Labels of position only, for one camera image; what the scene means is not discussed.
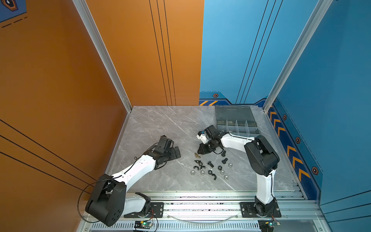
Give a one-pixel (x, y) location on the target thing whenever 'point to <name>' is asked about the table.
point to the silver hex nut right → (230, 165)
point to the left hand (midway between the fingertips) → (174, 152)
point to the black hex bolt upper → (223, 153)
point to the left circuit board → (141, 224)
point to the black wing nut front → (210, 172)
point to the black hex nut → (220, 167)
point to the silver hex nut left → (192, 172)
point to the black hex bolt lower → (223, 161)
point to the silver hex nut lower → (222, 172)
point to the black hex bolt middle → (210, 164)
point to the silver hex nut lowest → (226, 177)
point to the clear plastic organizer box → (239, 120)
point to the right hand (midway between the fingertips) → (198, 152)
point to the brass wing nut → (196, 155)
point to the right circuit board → (266, 225)
